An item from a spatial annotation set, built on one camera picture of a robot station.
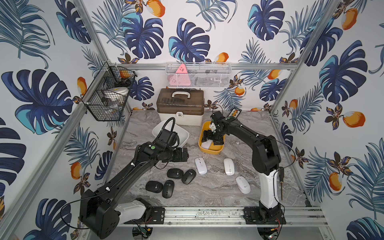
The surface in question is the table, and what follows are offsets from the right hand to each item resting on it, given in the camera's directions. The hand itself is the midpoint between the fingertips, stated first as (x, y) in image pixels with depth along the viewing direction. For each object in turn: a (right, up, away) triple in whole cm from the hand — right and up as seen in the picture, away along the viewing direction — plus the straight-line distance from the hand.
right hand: (207, 141), depth 95 cm
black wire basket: (-54, +27, -16) cm, 63 cm away
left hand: (-15, -5, -18) cm, 24 cm away
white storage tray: (-16, +5, +9) cm, 20 cm away
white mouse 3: (0, -2, +2) cm, 3 cm away
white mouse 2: (+13, -15, -6) cm, 21 cm away
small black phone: (+24, +20, +22) cm, 38 cm away
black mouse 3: (-30, -23, -13) cm, 41 cm away
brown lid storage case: (-15, +22, 0) cm, 27 cm away
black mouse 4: (-23, -25, -13) cm, 36 cm away
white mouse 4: (+19, -23, -12) cm, 32 cm away
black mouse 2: (-12, -19, -9) cm, 24 cm away
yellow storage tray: (+3, -5, -2) cm, 6 cm away
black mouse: (-20, -17, -9) cm, 28 cm away
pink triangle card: (-16, +39, -5) cm, 43 cm away
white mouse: (-4, -14, -5) cm, 16 cm away
